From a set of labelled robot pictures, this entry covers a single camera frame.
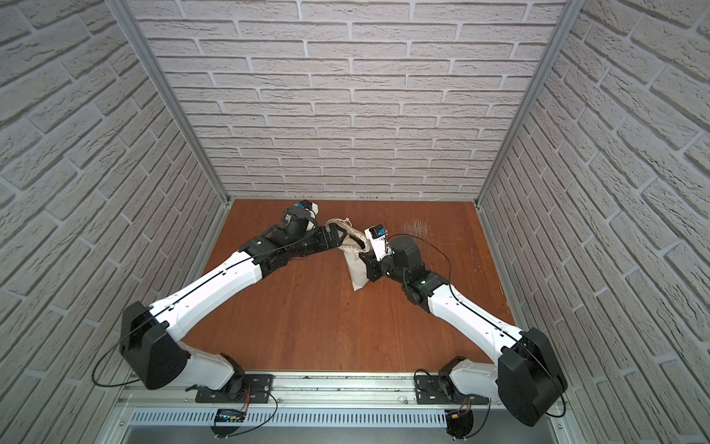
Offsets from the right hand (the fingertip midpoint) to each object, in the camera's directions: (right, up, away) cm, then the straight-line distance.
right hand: (354, 257), depth 78 cm
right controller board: (+28, -42, -8) cm, 51 cm away
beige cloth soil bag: (0, +3, +6) cm, 7 cm away
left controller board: (-34, -42, -6) cm, 54 cm away
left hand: (-5, +9, +1) cm, 10 cm away
